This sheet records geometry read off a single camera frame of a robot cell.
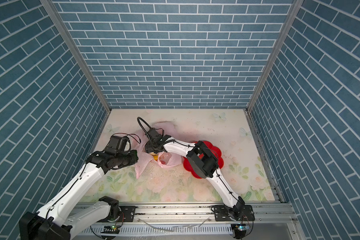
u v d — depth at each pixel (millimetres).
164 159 913
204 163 575
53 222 384
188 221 733
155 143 755
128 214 731
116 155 589
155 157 825
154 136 764
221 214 733
